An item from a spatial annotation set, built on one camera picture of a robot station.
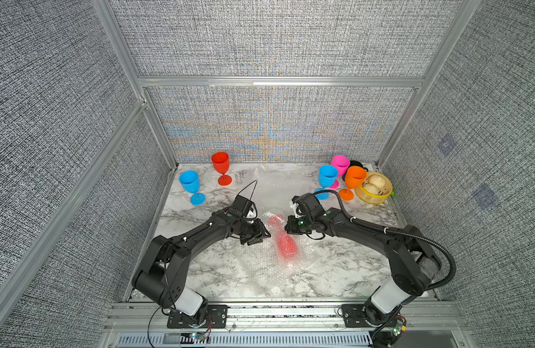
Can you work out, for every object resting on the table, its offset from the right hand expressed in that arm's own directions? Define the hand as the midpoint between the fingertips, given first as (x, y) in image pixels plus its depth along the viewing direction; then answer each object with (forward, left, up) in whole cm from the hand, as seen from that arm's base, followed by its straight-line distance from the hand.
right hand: (283, 222), depth 87 cm
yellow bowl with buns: (+20, -45, -5) cm, 49 cm away
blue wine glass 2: (+20, -20, +5) cm, 29 cm away
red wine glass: (-9, -1, -1) cm, 9 cm away
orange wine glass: (+19, -31, +5) cm, 37 cm away
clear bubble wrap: (-16, +9, -9) cm, 21 cm away
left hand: (-5, +5, 0) cm, 7 cm away
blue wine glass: (+16, +39, +6) cm, 43 cm away
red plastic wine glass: (+29, +28, +5) cm, 40 cm away
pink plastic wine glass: (+30, -29, +2) cm, 42 cm away
